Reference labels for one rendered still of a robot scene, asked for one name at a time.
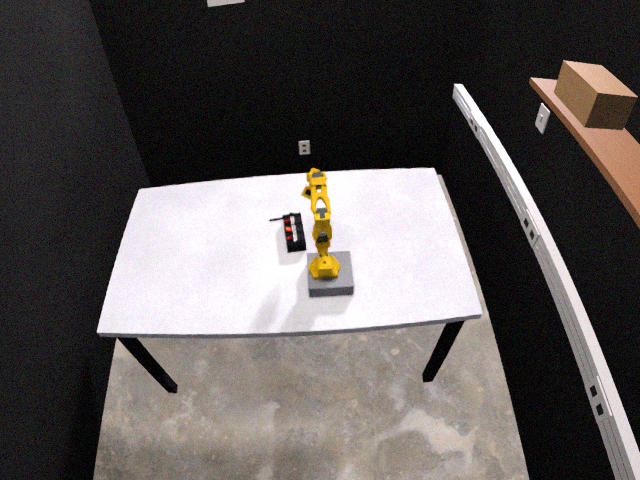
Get black power strip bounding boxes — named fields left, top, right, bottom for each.
left=269, top=212, right=307, bottom=253

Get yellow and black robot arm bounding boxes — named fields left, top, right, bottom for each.
left=306, top=171, right=340, bottom=279

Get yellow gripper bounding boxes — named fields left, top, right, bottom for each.
left=301, top=168, right=318, bottom=200

